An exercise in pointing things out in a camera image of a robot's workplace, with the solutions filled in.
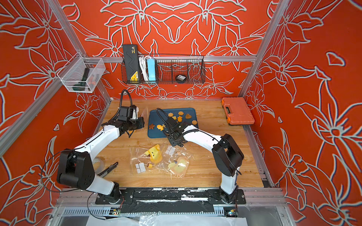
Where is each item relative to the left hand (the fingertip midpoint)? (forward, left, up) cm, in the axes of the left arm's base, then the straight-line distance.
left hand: (145, 121), depth 89 cm
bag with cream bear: (+5, +1, +1) cm, 5 cm away
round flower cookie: (+4, -8, -12) cm, 15 cm away
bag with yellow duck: (-20, -1, -14) cm, 25 cm away
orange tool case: (+22, -66, -9) cm, 70 cm away
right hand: (-9, -18, -6) cm, 21 cm away
